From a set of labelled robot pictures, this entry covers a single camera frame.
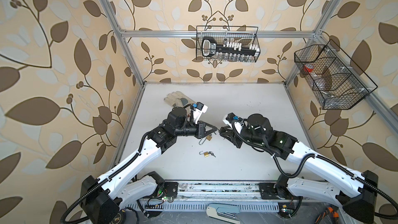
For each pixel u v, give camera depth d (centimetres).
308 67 88
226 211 67
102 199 38
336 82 73
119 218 65
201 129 60
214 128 67
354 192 39
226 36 91
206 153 87
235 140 66
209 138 91
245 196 74
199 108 63
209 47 85
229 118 58
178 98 111
